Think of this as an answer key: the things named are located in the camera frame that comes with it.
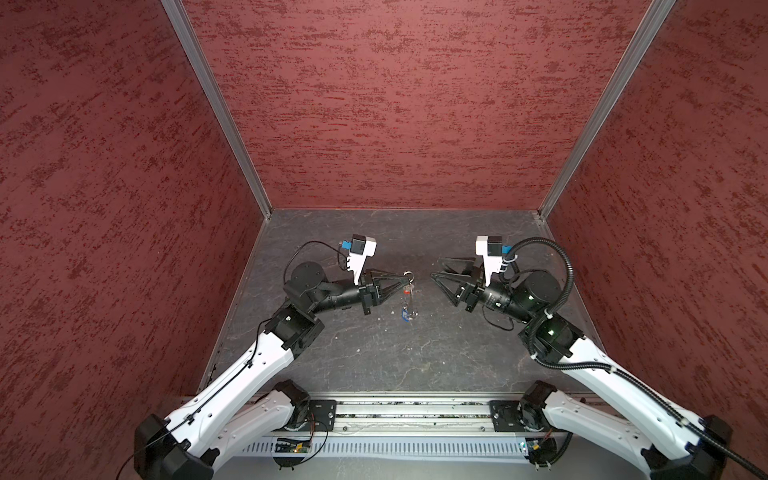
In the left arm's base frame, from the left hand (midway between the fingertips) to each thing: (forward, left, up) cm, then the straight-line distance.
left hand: (407, 287), depth 60 cm
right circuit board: (-25, -34, -35) cm, 55 cm away
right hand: (+2, -5, +1) cm, 6 cm away
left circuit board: (-25, +28, -37) cm, 52 cm away
